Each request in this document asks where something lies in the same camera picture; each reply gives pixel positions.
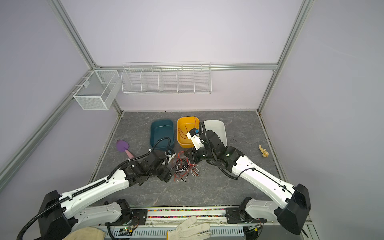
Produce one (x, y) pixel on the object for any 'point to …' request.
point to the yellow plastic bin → (184, 124)
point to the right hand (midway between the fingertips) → (184, 154)
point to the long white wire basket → (166, 78)
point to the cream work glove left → (86, 233)
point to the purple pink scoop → (122, 146)
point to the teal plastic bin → (160, 128)
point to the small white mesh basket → (97, 89)
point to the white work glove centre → (185, 231)
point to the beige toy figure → (264, 151)
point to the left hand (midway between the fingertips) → (167, 168)
